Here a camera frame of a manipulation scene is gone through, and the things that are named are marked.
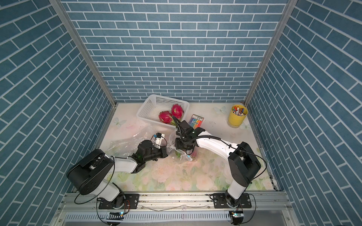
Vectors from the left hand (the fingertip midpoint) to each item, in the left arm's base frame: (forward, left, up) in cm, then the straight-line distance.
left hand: (177, 151), depth 83 cm
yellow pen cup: (+25, -41, +5) cm, 48 cm away
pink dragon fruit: (+27, +10, -1) cm, 29 cm away
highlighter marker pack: (+28, -13, -7) cm, 32 cm away
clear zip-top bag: (-1, +3, +5) cm, 6 cm away
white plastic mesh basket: (+45, +21, -6) cm, 50 cm away
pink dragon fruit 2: (+33, +2, 0) cm, 33 cm away
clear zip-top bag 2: (+5, +32, -4) cm, 33 cm away
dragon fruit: (-7, -8, +7) cm, 13 cm away
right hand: (+2, 0, 0) cm, 2 cm away
